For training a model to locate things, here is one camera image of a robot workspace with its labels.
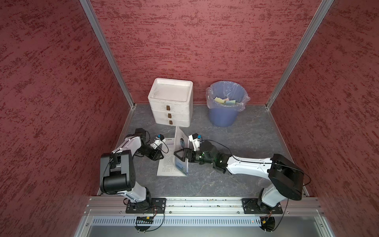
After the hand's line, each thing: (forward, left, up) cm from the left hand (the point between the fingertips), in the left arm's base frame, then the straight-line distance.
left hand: (159, 158), depth 88 cm
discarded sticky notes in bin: (+40, -44, +10) cm, 61 cm away
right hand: (-4, -13, +12) cm, 18 cm away
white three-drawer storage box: (+29, -7, +21) cm, 36 cm away
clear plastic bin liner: (+42, -48, +19) cm, 67 cm away
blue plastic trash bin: (+28, -42, +7) cm, 50 cm away
